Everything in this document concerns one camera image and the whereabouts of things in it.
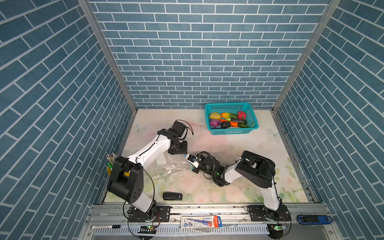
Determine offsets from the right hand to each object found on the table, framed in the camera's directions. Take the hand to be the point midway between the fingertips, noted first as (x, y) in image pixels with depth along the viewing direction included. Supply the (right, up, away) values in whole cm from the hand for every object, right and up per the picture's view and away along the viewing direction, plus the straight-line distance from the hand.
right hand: (186, 155), depth 87 cm
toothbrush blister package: (+9, -28, -16) cm, 34 cm away
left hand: (-1, +3, 0) cm, 3 cm away
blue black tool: (+60, -25, -20) cm, 68 cm away
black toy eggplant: (+26, +18, +18) cm, 37 cm away
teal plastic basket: (+32, +23, +25) cm, 46 cm away
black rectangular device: (-6, -19, -11) cm, 22 cm away
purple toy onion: (+19, +20, +18) cm, 33 cm away
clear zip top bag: (-15, -12, 0) cm, 20 cm away
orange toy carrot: (+33, +19, +21) cm, 44 cm away
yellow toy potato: (+20, +25, +24) cm, 40 cm away
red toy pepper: (+40, +25, +25) cm, 54 cm away
